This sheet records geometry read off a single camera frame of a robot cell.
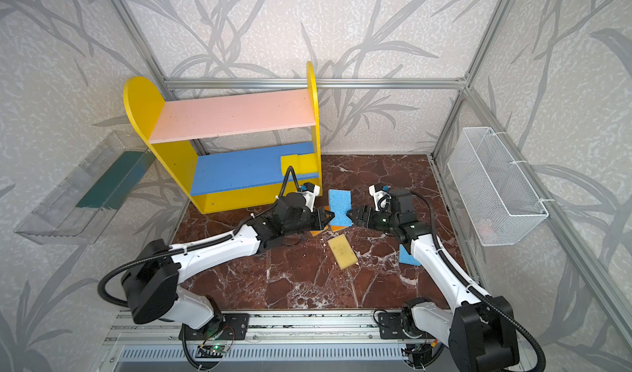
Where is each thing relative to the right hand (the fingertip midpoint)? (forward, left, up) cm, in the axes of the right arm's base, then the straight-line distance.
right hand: (355, 207), depth 81 cm
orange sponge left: (-1, +14, -16) cm, 21 cm away
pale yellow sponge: (-9, +4, -16) cm, 19 cm away
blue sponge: (+1, +5, +1) cm, 5 cm away
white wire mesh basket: (-10, -35, +18) cm, 40 cm away
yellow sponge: (+21, +17, -1) cm, 27 cm away
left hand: (-2, +6, +2) cm, 6 cm away
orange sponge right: (0, +7, -16) cm, 17 cm away
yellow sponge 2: (+22, +24, -1) cm, 33 cm away
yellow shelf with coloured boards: (+44, +58, -18) cm, 75 cm away
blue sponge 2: (-11, -18, -16) cm, 27 cm away
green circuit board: (-37, +40, -16) cm, 57 cm away
